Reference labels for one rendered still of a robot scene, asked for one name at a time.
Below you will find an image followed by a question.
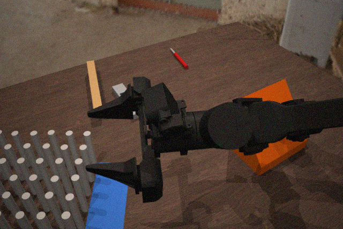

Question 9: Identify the tan rectangular bar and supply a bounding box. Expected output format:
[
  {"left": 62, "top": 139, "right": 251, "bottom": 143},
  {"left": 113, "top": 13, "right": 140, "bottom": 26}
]
[{"left": 87, "top": 61, "right": 102, "bottom": 109}]

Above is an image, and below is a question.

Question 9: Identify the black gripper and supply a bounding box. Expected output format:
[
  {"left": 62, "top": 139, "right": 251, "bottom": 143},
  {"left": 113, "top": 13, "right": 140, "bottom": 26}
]
[{"left": 86, "top": 77, "right": 197, "bottom": 203}]

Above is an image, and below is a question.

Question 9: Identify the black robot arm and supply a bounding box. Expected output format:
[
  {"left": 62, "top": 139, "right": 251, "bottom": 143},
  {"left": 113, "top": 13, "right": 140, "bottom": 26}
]
[{"left": 141, "top": 82, "right": 343, "bottom": 156}]

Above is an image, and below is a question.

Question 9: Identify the red-handled screwdriver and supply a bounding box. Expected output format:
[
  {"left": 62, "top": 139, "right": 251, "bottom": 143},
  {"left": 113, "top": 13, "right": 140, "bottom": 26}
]
[{"left": 170, "top": 48, "right": 189, "bottom": 69}]

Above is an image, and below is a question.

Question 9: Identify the blue tape strip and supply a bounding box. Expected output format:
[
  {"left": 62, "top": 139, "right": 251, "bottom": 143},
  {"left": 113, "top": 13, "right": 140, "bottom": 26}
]
[{"left": 85, "top": 175, "right": 128, "bottom": 229}]

